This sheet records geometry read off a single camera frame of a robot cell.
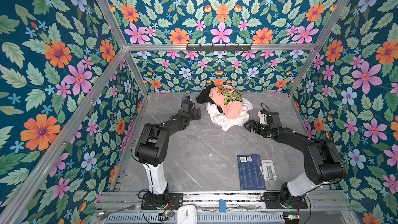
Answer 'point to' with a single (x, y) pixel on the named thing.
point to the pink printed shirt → (228, 99)
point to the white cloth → (219, 117)
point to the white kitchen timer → (186, 214)
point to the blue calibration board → (251, 177)
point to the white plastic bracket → (267, 169)
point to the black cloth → (204, 97)
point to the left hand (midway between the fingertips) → (196, 107)
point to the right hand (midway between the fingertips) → (250, 125)
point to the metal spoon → (104, 214)
